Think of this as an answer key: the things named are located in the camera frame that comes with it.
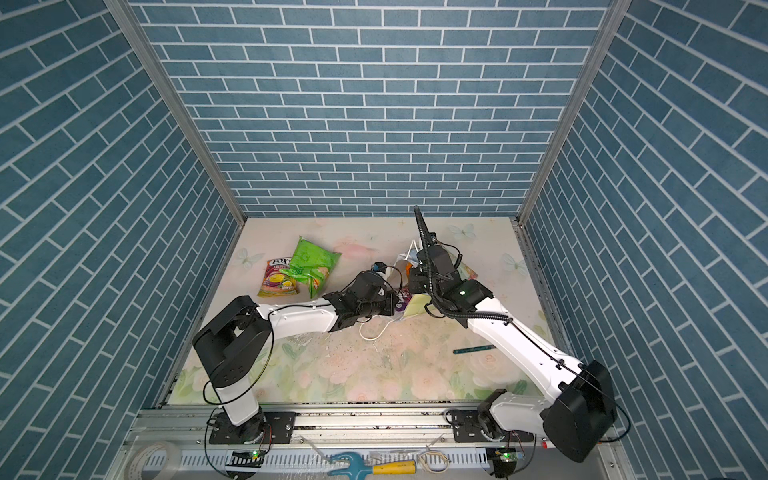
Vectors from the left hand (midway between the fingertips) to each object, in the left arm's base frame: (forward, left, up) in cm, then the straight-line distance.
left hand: (402, 300), depth 89 cm
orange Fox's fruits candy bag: (+9, +40, -4) cm, 42 cm away
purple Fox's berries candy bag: (+1, -1, 0) cm, 1 cm away
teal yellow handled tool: (-41, +11, -5) cm, 42 cm away
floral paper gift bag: (-5, -4, +5) cm, 8 cm away
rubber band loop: (-37, -7, -7) cm, 38 cm away
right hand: (+2, -3, +14) cm, 15 cm away
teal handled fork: (-13, -21, -7) cm, 26 cm away
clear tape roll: (-38, +62, -6) cm, 73 cm away
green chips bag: (+14, +30, -1) cm, 33 cm away
